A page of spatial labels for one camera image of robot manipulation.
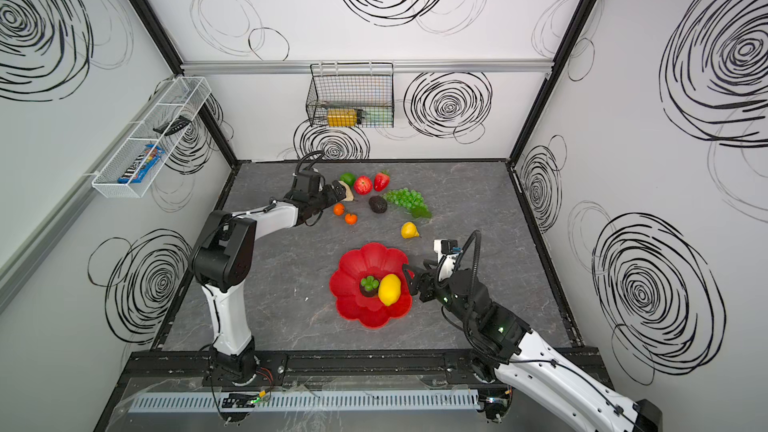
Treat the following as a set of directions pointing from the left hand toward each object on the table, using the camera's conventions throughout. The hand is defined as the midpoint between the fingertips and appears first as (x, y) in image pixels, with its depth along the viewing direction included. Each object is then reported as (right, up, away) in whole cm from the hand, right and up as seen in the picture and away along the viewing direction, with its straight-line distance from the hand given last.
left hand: (341, 190), depth 101 cm
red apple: (+7, +2, +4) cm, 8 cm away
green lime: (+1, +5, +9) cm, 10 cm away
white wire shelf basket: (-47, +29, -10) cm, 56 cm away
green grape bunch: (+24, -3, +2) cm, 24 cm away
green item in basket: (+13, +22, -14) cm, 29 cm away
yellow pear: (+23, -13, -5) cm, 27 cm away
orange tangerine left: (-1, -6, 0) cm, 6 cm away
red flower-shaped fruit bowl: (+13, -22, -10) cm, 27 cm away
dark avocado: (+12, -5, +1) cm, 13 cm away
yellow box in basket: (+2, +22, -14) cm, 26 cm away
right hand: (+22, -18, -28) cm, 40 cm away
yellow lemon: (+17, -27, -19) cm, 37 cm away
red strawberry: (+14, +3, +7) cm, 16 cm away
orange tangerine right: (+3, -10, 0) cm, 10 cm away
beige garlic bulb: (+2, -1, +1) cm, 3 cm away
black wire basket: (+5, +32, -3) cm, 32 cm away
